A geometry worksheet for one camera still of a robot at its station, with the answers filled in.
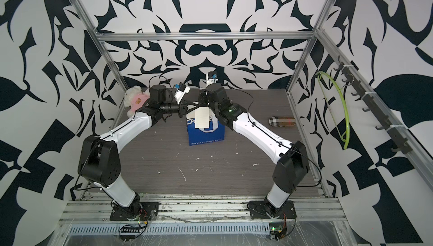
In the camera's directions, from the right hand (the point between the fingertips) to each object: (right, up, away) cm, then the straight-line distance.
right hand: (201, 88), depth 77 cm
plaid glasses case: (+46, -17, +24) cm, 54 cm away
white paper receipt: (0, -14, +6) cm, 15 cm away
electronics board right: (+32, -60, -6) cm, 68 cm away
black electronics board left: (-31, -62, -4) cm, 69 cm away
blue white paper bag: (+6, -22, +10) cm, 25 cm away
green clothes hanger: (+62, -6, +1) cm, 62 cm away
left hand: (-2, -6, +6) cm, 9 cm away
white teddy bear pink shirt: (-43, -3, +28) cm, 51 cm away
